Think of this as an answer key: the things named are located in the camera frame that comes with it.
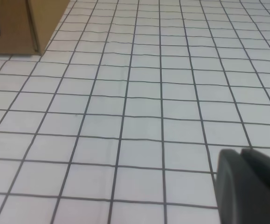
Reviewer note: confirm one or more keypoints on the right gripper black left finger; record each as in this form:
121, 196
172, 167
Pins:
241, 196

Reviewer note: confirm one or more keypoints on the white grid tablecloth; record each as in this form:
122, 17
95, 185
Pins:
122, 119

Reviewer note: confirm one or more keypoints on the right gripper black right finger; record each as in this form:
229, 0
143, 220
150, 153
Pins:
259, 163

